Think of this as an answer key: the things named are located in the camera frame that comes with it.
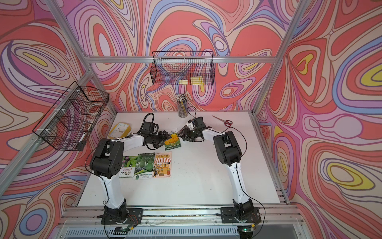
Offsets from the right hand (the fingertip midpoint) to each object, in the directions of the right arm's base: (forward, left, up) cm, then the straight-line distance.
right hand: (181, 139), depth 102 cm
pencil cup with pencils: (+23, -1, +9) cm, 25 cm away
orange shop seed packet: (-18, +11, 0) cm, 21 cm away
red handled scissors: (+14, -35, 0) cm, 38 cm away
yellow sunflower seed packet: (-2, +6, -1) cm, 6 cm away
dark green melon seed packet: (-19, +23, 0) cm, 29 cm away
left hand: (-2, +7, +3) cm, 8 cm away
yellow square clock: (+8, +44, +3) cm, 45 cm away
